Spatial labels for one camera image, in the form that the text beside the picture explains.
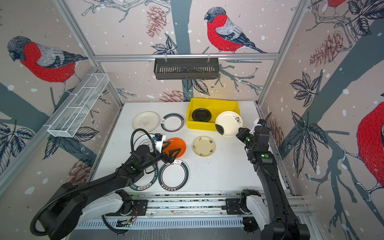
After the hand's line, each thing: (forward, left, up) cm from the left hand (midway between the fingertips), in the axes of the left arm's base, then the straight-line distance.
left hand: (174, 146), depth 78 cm
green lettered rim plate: (-13, +16, -14) cm, 25 cm away
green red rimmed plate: (-10, +1, -17) cm, 19 cm away
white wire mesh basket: (+17, +51, +15) cm, 56 cm away
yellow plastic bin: (+43, -28, -14) cm, 53 cm away
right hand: (+7, -34, +6) cm, 35 cm away
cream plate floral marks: (+10, -17, -17) cm, 26 cm away
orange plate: (+12, +2, -17) cm, 21 cm away
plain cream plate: (+31, +26, -16) cm, 43 cm away
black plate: (+35, -16, -15) cm, 42 cm away
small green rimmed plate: (+29, +6, -15) cm, 33 cm away
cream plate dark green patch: (+12, -30, +4) cm, 33 cm away
